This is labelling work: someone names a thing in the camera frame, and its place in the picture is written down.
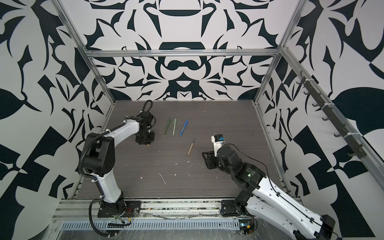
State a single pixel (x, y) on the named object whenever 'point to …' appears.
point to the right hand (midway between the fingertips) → (204, 153)
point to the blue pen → (185, 125)
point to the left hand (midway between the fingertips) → (150, 140)
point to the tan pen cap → (148, 145)
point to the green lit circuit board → (246, 226)
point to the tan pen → (191, 147)
